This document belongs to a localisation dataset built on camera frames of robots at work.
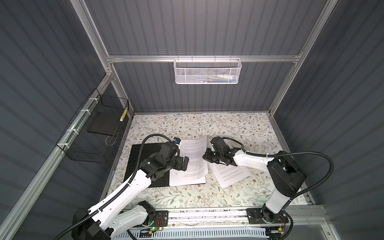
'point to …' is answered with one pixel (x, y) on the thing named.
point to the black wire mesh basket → (90, 136)
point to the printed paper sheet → (197, 172)
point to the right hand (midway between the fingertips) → (203, 157)
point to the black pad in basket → (106, 122)
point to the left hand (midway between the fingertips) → (180, 157)
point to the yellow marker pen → (123, 116)
